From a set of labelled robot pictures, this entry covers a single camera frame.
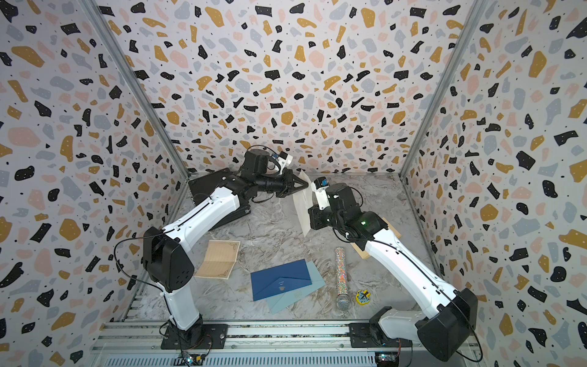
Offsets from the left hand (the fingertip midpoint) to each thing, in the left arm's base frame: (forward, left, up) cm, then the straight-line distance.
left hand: (310, 184), depth 75 cm
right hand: (-7, +1, -5) cm, 9 cm away
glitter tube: (-28, -11, -29) cm, 42 cm away
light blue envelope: (-28, +12, -32) cm, 44 cm away
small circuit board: (-43, +37, -33) cm, 66 cm away
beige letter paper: (-11, +36, -33) cm, 50 cm away
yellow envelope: (-9, -22, -31) cm, 39 cm away
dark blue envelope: (-21, +13, -29) cm, 38 cm away
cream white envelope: (-1, +3, -7) cm, 8 cm away
